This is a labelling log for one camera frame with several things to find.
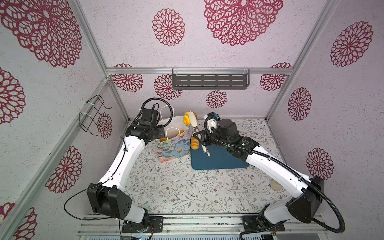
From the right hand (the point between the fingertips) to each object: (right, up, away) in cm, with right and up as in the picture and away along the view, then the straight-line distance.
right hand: (194, 132), depth 70 cm
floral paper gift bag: (-10, -6, +12) cm, 16 cm away
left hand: (-19, -1, +10) cm, 22 cm away
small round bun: (-4, +7, +4) cm, 9 cm away
